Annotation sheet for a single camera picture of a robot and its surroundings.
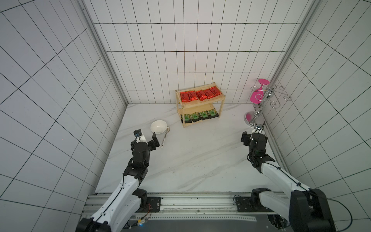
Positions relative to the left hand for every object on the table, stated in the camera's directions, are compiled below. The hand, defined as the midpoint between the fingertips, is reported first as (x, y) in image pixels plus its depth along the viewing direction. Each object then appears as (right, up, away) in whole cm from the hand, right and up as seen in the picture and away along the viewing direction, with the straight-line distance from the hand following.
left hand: (146, 137), depth 83 cm
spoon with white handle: (+10, +3, +19) cm, 21 cm away
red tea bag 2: (+33, +27, +12) cm, 44 cm away
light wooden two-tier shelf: (+32, +21, +10) cm, 40 cm away
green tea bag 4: (+44, +14, +28) cm, 53 cm away
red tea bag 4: (+44, +29, +14) cm, 55 cm away
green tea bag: (+24, +10, +24) cm, 36 cm away
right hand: (+61, +3, +3) cm, 61 cm away
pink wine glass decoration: (+67, +25, +3) cm, 71 cm away
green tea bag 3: (+37, +13, +28) cm, 48 cm away
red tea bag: (+22, +26, +12) cm, 36 cm away
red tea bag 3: (+38, +27, +12) cm, 49 cm away
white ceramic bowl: (+4, +5, +18) cm, 19 cm away
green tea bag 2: (+31, +11, +27) cm, 42 cm away
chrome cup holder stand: (+77, +11, +33) cm, 85 cm away
